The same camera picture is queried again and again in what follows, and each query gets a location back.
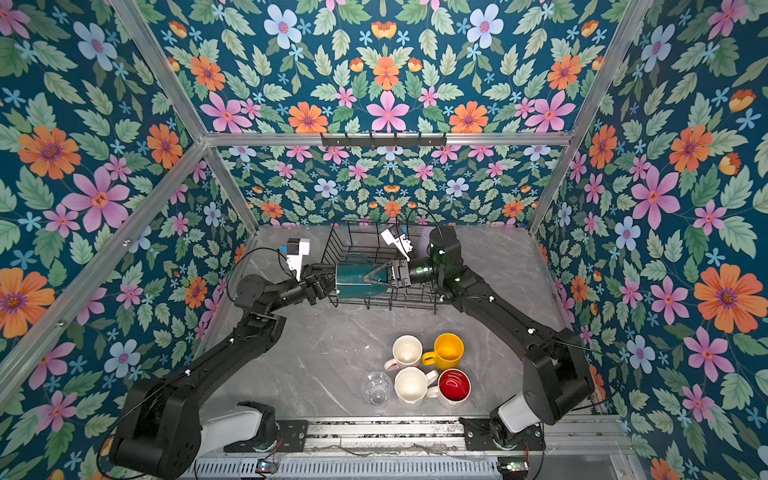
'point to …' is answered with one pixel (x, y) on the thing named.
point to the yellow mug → (448, 350)
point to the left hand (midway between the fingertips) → (346, 271)
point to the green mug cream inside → (359, 277)
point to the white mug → (411, 383)
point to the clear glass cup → (376, 388)
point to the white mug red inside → (453, 386)
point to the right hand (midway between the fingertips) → (370, 279)
